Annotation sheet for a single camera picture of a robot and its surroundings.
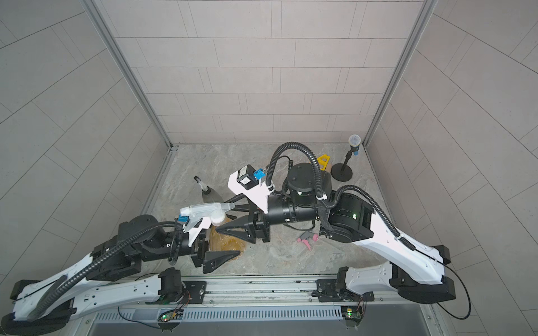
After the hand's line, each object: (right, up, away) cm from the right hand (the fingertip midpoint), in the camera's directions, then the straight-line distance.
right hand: (226, 222), depth 41 cm
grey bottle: (-17, -2, +42) cm, 46 cm away
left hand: (+1, -6, +8) cm, 10 cm away
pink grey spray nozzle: (+21, -18, +42) cm, 50 cm away
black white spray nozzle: (-18, +1, +40) cm, 44 cm away
